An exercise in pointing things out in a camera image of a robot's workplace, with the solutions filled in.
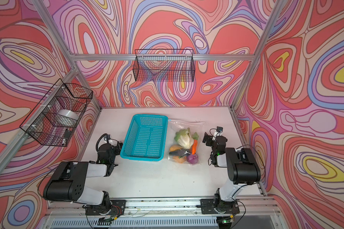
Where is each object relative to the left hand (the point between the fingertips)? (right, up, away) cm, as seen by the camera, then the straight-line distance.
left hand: (115, 141), depth 93 cm
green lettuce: (+45, +3, -7) cm, 46 cm away
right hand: (+66, +4, +3) cm, 66 cm away
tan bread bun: (+42, -10, -9) cm, 44 cm away
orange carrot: (+52, -1, -5) cm, 52 cm away
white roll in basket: (-15, +16, -24) cm, 32 cm away
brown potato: (+40, -3, -3) cm, 40 cm away
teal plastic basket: (+19, +1, +8) cm, 21 cm away
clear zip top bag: (+40, +11, +4) cm, 41 cm away
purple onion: (+50, -9, -11) cm, 52 cm away
